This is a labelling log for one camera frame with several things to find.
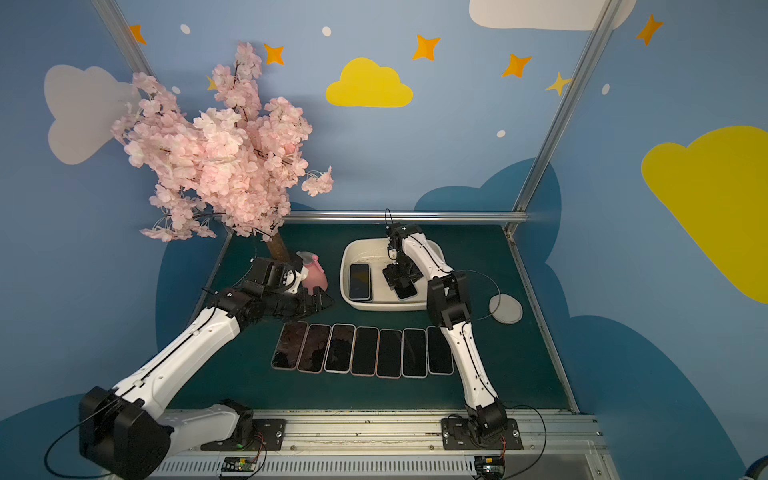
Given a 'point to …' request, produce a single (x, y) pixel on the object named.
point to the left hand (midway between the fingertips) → (325, 303)
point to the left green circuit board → (239, 464)
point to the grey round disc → (505, 308)
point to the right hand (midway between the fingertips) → (405, 279)
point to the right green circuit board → (489, 466)
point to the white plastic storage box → (374, 251)
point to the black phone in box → (360, 282)
